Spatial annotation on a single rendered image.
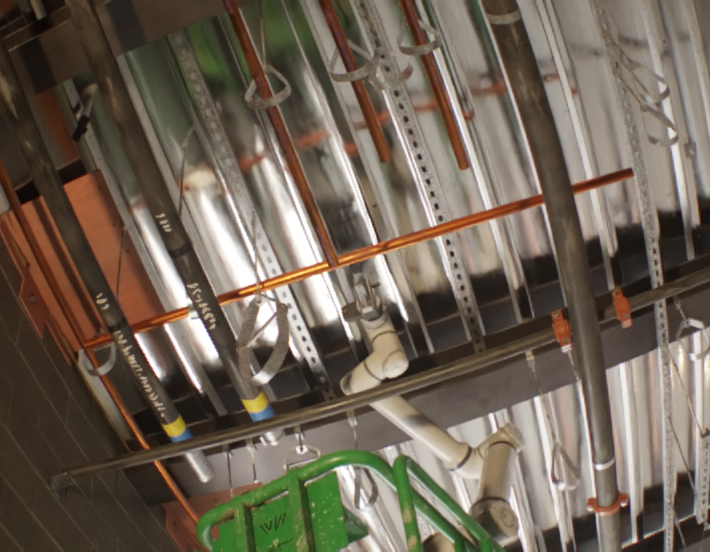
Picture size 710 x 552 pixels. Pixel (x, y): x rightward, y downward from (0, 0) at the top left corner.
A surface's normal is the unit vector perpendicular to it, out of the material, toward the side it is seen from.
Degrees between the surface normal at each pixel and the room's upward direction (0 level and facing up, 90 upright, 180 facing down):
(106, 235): 180
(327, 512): 90
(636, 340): 180
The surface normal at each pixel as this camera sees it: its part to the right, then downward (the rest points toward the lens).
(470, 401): 0.11, 0.60
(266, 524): -0.54, -0.63
